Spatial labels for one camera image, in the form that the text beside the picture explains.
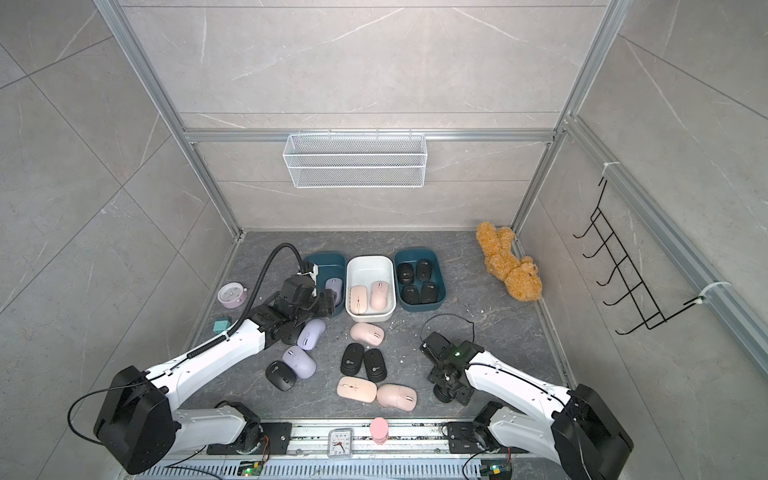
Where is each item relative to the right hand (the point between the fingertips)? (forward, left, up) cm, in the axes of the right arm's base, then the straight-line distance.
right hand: (445, 385), depth 82 cm
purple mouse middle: (+6, +41, +3) cm, 41 cm away
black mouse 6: (+5, +20, +3) cm, 20 cm away
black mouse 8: (+3, +46, +3) cm, 46 cm away
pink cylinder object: (-12, +18, +9) cm, 23 cm away
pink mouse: (+28, +19, +3) cm, 34 cm away
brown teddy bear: (+31, -28, +9) cm, 43 cm away
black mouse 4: (+29, +2, +2) cm, 29 cm away
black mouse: (+37, +10, +3) cm, 39 cm away
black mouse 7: (-3, +2, +2) cm, 4 cm away
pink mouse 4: (-1, +24, +2) cm, 25 cm away
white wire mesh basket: (+65, +27, +31) cm, 77 cm away
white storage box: (+39, +25, +3) cm, 46 cm away
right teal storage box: (+45, +7, +3) cm, 46 cm away
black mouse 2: (+39, +3, +2) cm, 39 cm away
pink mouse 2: (+14, +22, +4) cm, 26 cm away
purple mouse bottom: (+32, +34, +5) cm, 47 cm away
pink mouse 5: (-3, +14, +2) cm, 14 cm away
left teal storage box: (+38, +35, +7) cm, 52 cm away
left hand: (+22, +32, +16) cm, 42 cm away
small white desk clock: (-13, +28, +3) cm, 31 cm away
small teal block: (+19, +69, +3) cm, 71 cm away
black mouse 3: (+29, +8, +3) cm, 30 cm away
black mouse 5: (+7, +26, +3) cm, 28 cm away
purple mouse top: (+14, +39, +4) cm, 42 cm away
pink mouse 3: (+27, +25, +3) cm, 37 cm away
